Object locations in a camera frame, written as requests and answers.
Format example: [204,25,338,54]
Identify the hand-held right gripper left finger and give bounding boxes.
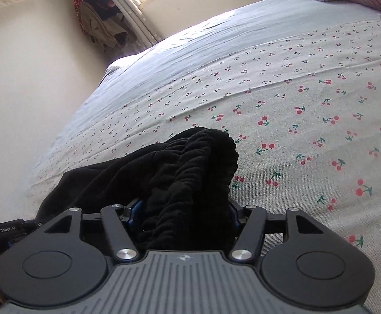
[43,198,144,263]

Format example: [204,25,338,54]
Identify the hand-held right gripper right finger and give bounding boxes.
[228,198,325,263]

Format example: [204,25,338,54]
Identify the black pants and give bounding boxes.
[35,127,240,252]

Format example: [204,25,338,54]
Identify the cherry print bed sheet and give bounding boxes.
[30,16,381,314]

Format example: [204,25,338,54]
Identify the blue-grey bed sheet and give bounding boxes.
[76,0,381,118]

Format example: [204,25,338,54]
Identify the grey patterned curtain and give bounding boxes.
[94,0,161,49]

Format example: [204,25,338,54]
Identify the hanging clothes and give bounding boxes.
[69,0,129,51]

